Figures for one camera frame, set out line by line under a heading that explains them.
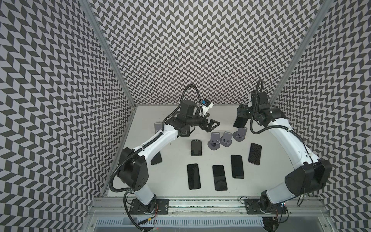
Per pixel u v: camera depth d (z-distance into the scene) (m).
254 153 0.92
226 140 0.94
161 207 0.72
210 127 0.68
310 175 0.41
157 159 0.91
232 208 0.74
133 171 0.43
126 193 0.63
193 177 0.82
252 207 0.73
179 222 0.69
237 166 0.86
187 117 0.62
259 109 0.59
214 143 0.91
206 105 0.68
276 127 0.50
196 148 0.90
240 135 0.96
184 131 0.96
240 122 0.83
